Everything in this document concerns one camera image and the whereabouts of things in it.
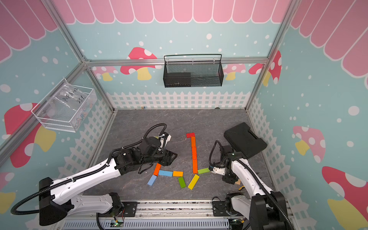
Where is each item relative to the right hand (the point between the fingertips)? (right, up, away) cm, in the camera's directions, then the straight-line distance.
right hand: (232, 175), depth 82 cm
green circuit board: (-61, -21, -10) cm, 65 cm away
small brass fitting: (-65, +44, +42) cm, 90 cm away
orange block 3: (-21, +3, +7) cm, 23 cm away
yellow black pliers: (+5, -6, -1) cm, 8 cm away
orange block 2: (-21, +11, +12) cm, 27 cm away
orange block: (-22, +17, +18) cm, 33 cm away
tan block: (+2, -2, -5) cm, 6 cm away
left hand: (-34, +13, -10) cm, 38 cm away
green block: (-29, -4, +1) cm, 30 cm away
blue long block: (-39, 0, +3) cm, 39 cm away
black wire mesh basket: (-22, +65, +12) cm, 70 cm away
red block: (-24, +21, +23) cm, 40 cm away
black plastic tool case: (+10, +19, +15) cm, 26 cm away
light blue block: (-47, -3, +1) cm, 47 cm away
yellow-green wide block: (-22, -4, +1) cm, 23 cm away
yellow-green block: (-16, +1, +6) cm, 17 cm away
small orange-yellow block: (-32, 0, +3) cm, 32 cm away
